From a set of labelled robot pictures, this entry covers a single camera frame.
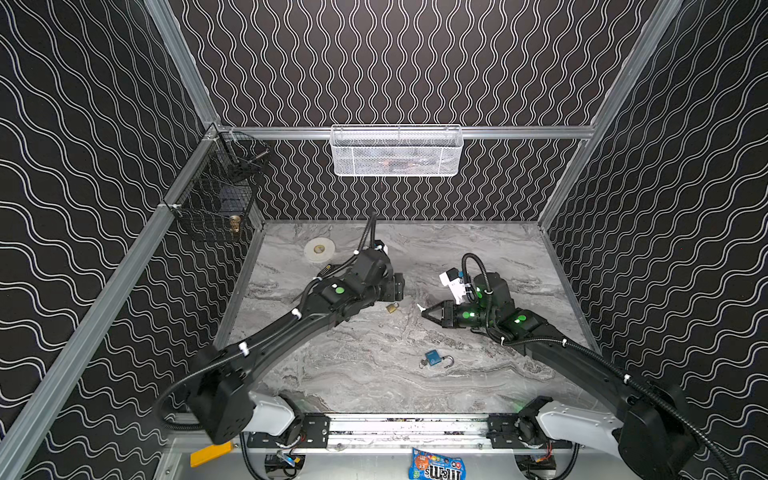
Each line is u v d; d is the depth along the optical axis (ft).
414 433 2.47
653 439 1.31
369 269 1.90
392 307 3.19
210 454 2.31
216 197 3.05
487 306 2.02
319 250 3.70
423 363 2.81
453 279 2.36
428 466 2.26
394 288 2.26
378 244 2.23
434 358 2.81
